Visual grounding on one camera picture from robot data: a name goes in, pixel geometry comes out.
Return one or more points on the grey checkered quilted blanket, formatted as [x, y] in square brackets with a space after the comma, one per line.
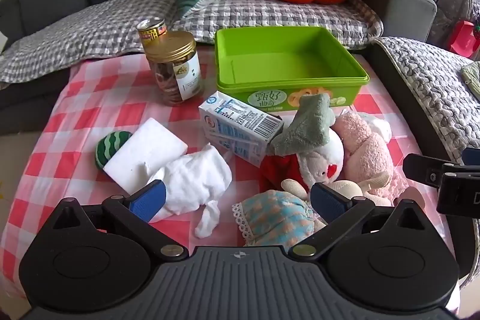
[93, 27]

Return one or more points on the white cloth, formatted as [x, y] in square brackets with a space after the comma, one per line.
[195, 181]

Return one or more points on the pink checkered tablecloth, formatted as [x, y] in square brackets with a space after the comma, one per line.
[93, 98]

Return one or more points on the tin can red label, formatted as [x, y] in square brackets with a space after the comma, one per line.
[152, 33]

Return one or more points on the grey patterned cloth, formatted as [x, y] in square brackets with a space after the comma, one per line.
[457, 1]

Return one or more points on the green knitted pouch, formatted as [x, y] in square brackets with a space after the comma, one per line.
[472, 78]

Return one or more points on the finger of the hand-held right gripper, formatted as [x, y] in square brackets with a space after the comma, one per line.
[423, 170]
[472, 155]

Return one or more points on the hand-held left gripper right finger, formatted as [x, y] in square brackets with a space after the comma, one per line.
[330, 202]

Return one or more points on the white blue milk carton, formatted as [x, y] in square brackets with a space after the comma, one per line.
[243, 151]
[240, 115]

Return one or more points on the white foam block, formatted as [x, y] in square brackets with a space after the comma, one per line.
[146, 151]

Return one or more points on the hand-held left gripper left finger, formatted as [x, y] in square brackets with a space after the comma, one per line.
[148, 198]

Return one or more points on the pink fluffy plush toy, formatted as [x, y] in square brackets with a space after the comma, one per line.
[367, 151]

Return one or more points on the gold lid plastic jar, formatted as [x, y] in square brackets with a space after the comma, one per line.
[176, 72]

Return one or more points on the beige doll blue checkered dress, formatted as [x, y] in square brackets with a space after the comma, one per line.
[273, 215]

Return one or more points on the red plastic object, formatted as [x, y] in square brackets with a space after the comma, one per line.
[465, 39]

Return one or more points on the white rabbit plush green hat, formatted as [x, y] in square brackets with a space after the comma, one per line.
[318, 151]

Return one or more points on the green plastic box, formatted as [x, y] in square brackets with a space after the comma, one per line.
[285, 61]

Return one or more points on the green striped watermelon ball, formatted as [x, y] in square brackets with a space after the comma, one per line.
[110, 149]

